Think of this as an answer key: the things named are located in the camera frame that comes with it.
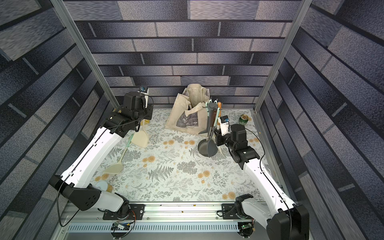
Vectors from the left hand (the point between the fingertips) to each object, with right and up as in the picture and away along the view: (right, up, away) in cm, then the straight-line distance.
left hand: (146, 103), depth 71 cm
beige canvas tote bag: (+21, -3, +12) cm, 24 cm away
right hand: (+35, -13, +8) cm, 38 cm away
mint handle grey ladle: (+31, -5, +1) cm, 31 cm away
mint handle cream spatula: (-5, -18, +5) cm, 20 cm away
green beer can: (+58, -8, +29) cm, 65 cm away
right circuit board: (+51, -61, +1) cm, 80 cm away
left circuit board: (-15, -61, 0) cm, 63 cm away
